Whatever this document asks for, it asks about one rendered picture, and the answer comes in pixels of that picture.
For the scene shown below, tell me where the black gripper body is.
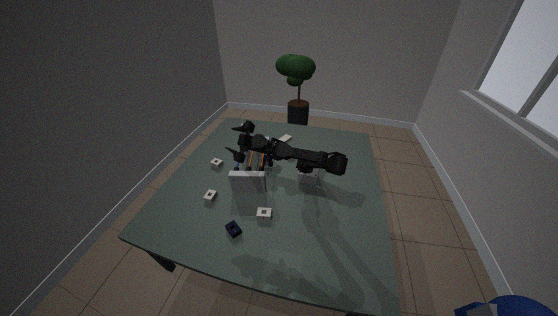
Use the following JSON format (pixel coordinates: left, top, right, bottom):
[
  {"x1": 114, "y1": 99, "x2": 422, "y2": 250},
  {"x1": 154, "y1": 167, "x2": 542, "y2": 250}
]
[{"x1": 234, "y1": 120, "x2": 257, "y2": 163}]

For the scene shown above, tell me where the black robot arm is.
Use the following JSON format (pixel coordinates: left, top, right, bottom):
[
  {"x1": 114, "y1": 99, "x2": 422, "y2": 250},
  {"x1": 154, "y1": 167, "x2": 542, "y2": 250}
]
[{"x1": 238, "y1": 134, "x2": 348, "y2": 176}]

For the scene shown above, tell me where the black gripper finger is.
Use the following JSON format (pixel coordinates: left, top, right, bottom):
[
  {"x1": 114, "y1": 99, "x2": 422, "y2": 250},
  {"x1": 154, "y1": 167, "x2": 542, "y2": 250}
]
[
  {"x1": 231, "y1": 123, "x2": 247, "y2": 132},
  {"x1": 225, "y1": 147, "x2": 238, "y2": 157}
]

